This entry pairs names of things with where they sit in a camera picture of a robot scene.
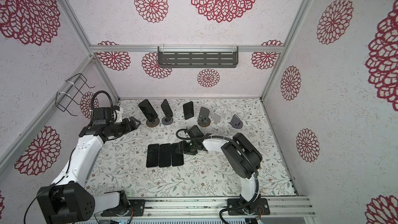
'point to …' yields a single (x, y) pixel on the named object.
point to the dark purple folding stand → (236, 122)
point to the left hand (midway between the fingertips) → (134, 127)
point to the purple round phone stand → (167, 123)
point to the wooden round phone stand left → (153, 123)
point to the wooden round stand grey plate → (203, 120)
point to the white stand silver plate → (216, 120)
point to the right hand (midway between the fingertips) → (178, 150)
